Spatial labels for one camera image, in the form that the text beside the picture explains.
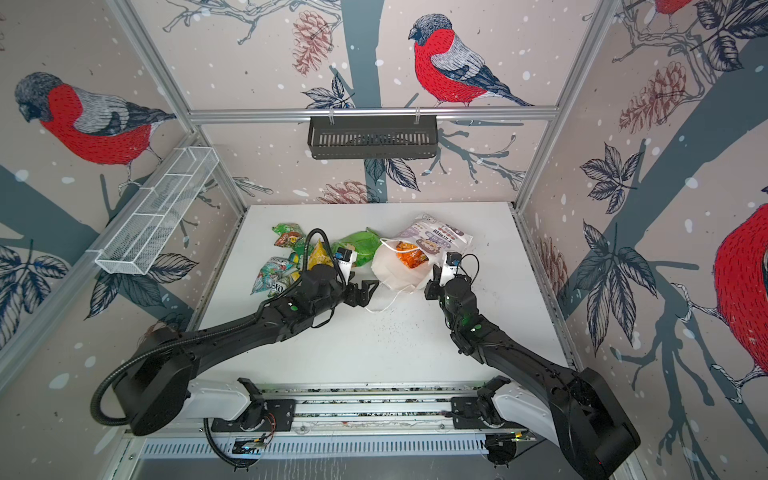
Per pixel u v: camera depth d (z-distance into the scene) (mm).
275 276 951
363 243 1031
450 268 702
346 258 719
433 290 732
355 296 729
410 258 1005
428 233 908
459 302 602
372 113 970
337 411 755
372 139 1065
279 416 732
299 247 1029
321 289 633
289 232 1063
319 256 928
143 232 739
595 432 397
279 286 901
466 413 729
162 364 415
